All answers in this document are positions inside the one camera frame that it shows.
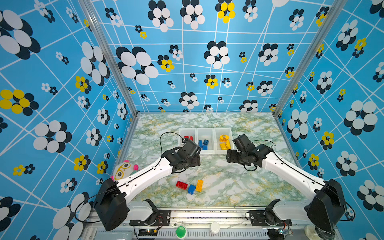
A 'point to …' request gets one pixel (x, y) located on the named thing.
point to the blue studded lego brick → (200, 143)
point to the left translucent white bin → (190, 134)
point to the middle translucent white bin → (206, 139)
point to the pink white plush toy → (123, 169)
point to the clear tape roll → (314, 232)
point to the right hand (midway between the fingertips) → (232, 157)
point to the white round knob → (214, 227)
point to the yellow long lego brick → (199, 185)
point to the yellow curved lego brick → (223, 146)
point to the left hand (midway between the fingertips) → (196, 159)
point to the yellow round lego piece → (221, 138)
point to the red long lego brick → (181, 185)
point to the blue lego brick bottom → (191, 189)
